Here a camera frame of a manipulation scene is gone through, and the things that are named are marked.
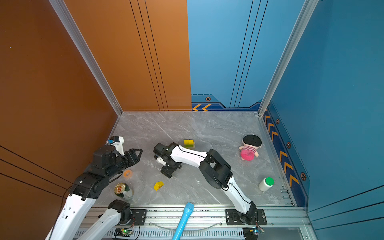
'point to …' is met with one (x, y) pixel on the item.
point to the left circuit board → (124, 232)
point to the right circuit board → (252, 233)
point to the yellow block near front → (158, 185)
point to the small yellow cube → (189, 142)
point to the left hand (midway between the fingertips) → (140, 150)
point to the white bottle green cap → (265, 185)
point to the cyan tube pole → (188, 210)
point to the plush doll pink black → (251, 143)
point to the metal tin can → (122, 190)
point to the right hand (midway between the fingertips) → (170, 170)
